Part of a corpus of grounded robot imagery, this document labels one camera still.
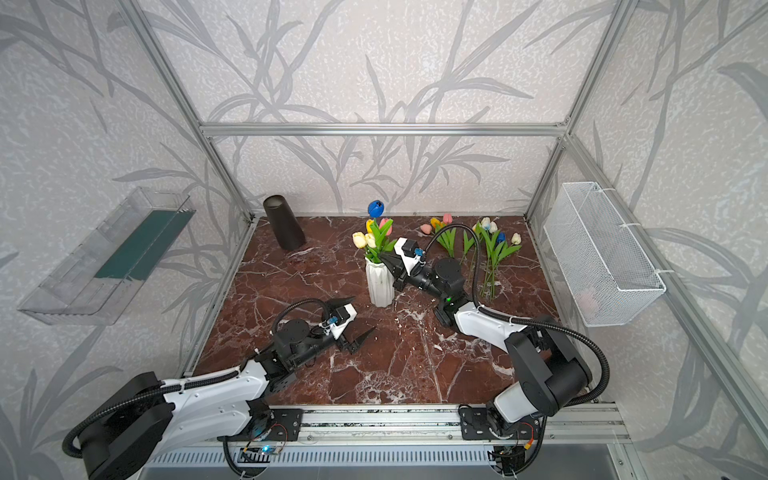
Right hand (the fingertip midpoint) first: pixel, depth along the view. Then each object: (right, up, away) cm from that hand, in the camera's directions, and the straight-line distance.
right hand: (382, 246), depth 76 cm
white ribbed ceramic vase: (-1, -11, +8) cm, 14 cm away
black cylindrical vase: (-35, +5, +26) cm, 44 cm away
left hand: (-4, -15, +1) cm, 16 cm away
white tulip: (-2, +2, -5) cm, 6 cm away
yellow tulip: (-4, +6, +2) cm, 7 cm away
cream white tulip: (-5, +2, -4) cm, 7 cm away
